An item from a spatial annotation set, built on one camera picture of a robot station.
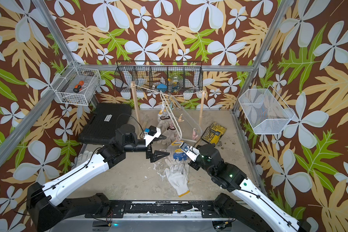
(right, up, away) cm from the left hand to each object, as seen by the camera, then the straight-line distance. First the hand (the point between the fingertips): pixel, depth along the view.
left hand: (167, 143), depth 66 cm
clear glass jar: (+5, +35, +30) cm, 46 cm away
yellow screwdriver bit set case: (+32, +2, +36) cm, 48 cm away
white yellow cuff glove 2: (+5, -22, +18) cm, 29 cm away
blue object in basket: (-5, +33, +28) cm, 44 cm away
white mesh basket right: (+56, +16, +16) cm, 61 cm away
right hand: (+10, -3, +5) cm, 12 cm away
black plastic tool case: (-47, +11, +38) cm, 62 cm away
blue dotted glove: (+6, -7, +9) cm, 13 cm away
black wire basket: (-7, +42, +32) cm, 53 cm away
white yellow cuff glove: (+4, -4, +17) cm, 18 cm away
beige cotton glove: (-3, +9, +27) cm, 29 cm away
